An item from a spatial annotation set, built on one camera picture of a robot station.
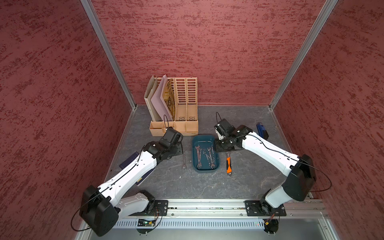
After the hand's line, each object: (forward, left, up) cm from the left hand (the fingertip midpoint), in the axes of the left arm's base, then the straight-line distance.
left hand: (177, 151), depth 80 cm
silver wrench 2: (-3, -21, -13) cm, 24 cm away
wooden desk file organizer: (+38, -2, -12) cm, 40 cm away
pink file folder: (+27, +13, +10) cm, 32 cm away
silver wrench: (+7, -12, -13) cm, 19 cm away
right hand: (+1, -22, -1) cm, 22 cm away
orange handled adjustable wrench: (-2, -30, -13) cm, 33 cm away
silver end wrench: (-4, -3, -13) cm, 14 cm away
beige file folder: (+25, +18, +2) cm, 31 cm away
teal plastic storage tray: (+3, -16, -14) cm, 21 cm away
